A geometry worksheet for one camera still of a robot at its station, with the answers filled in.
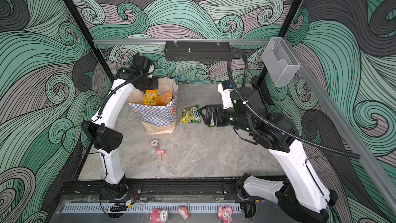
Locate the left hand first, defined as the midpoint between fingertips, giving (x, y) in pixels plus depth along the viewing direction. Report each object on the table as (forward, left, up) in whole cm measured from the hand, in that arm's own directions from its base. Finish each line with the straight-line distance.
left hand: (156, 83), depth 83 cm
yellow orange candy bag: (-9, +2, -3) cm, 9 cm away
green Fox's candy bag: (-4, -19, -24) cm, 31 cm away
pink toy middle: (-55, -18, -22) cm, 62 cm away
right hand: (-27, -27, +13) cm, 40 cm away
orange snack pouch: (+5, -1, -18) cm, 19 cm away
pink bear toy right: (-56, -36, -23) cm, 70 cm away
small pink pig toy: (-29, -3, -25) cm, 39 cm away
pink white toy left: (-57, -7, -21) cm, 61 cm away
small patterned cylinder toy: (-25, +1, -22) cm, 33 cm away
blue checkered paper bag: (-14, 0, -15) cm, 21 cm away
